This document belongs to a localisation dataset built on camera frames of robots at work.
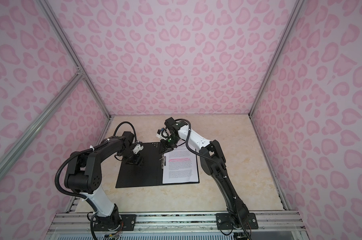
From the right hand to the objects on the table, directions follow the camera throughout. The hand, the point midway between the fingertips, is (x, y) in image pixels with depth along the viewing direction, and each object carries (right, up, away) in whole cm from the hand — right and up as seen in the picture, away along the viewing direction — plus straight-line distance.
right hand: (161, 150), depth 89 cm
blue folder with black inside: (-7, -14, +2) cm, 16 cm away
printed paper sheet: (+11, -10, +4) cm, 16 cm away
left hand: (-15, -8, +3) cm, 17 cm away
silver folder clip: (0, -8, +6) cm, 10 cm away
